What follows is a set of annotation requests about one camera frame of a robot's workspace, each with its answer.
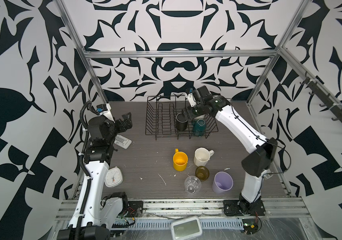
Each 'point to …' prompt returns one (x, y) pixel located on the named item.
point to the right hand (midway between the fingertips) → (189, 109)
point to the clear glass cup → (192, 184)
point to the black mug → (181, 123)
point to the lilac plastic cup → (223, 182)
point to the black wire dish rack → (167, 117)
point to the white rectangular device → (122, 141)
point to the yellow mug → (180, 160)
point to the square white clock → (114, 177)
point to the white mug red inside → (200, 117)
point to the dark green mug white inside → (199, 127)
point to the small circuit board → (250, 225)
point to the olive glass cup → (202, 172)
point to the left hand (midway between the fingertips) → (121, 112)
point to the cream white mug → (202, 156)
